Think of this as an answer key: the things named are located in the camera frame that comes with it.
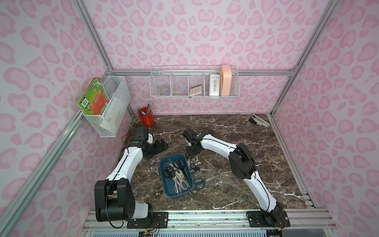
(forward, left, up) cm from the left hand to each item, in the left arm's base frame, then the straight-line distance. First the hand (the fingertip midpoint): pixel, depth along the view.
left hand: (162, 146), depth 87 cm
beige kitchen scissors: (-12, -10, -11) cm, 19 cm away
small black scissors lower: (-10, -18, -12) cm, 24 cm away
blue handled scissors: (-17, -22, -12) cm, 30 cm away
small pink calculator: (+31, -20, +17) cm, 41 cm away
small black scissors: (-7, -18, -13) cm, 23 cm away
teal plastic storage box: (-3, -1, -10) cm, 11 cm away
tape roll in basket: (+29, 0, +17) cm, 34 cm away
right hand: (+3, -17, -13) cm, 22 cm away
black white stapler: (+28, -68, -10) cm, 74 cm away
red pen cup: (+29, +17, -9) cm, 35 cm away
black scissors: (-7, -10, -10) cm, 16 cm away
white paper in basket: (+12, +27, +15) cm, 33 cm away
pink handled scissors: (-19, -12, -11) cm, 25 cm away
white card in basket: (+32, -32, +20) cm, 49 cm away
